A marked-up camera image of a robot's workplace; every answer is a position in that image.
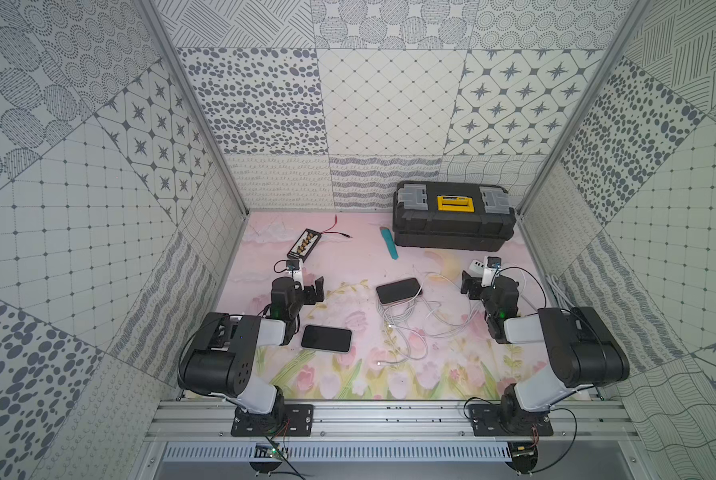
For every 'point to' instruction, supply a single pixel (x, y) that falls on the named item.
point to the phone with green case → (327, 339)
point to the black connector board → (304, 245)
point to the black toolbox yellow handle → (452, 216)
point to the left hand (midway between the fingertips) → (301, 273)
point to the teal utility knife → (390, 242)
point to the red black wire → (329, 231)
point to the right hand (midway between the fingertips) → (478, 274)
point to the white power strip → (476, 268)
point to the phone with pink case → (398, 290)
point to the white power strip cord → (565, 302)
